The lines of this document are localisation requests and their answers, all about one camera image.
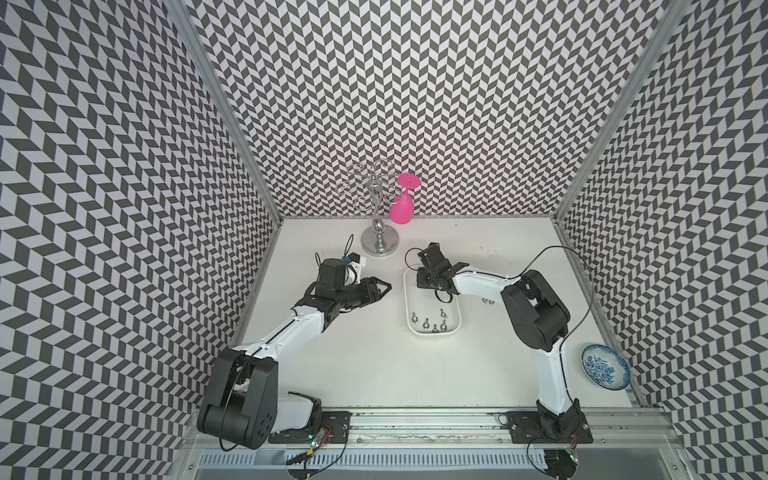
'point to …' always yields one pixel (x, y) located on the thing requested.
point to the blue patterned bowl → (605, 367)
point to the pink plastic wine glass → (402, 206)
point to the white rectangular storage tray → (425, 315)
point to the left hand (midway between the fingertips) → (385, 291)
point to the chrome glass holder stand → (377, 239)
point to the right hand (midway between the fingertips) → (425, 279)
